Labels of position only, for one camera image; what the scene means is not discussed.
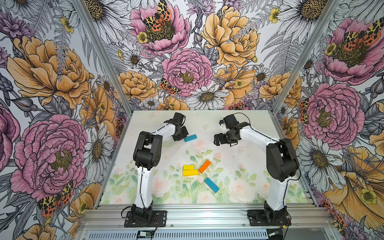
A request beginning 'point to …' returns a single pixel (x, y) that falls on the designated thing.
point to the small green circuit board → (145, 234)
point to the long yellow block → (190, 172)
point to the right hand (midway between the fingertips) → (221, 143)
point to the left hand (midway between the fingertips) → (184, 138)
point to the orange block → (204, 166)
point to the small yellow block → (188, 167)
